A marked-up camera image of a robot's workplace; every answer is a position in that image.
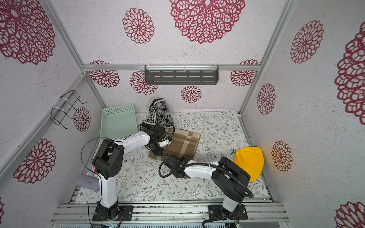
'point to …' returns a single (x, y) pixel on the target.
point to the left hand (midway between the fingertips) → (158, 152)
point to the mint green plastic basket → (118, 122)
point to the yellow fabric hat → (251, 159)
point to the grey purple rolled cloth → (88, 182)
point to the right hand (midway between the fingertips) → (179, 163)
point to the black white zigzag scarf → (159, 114)
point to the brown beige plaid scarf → (183, 144)
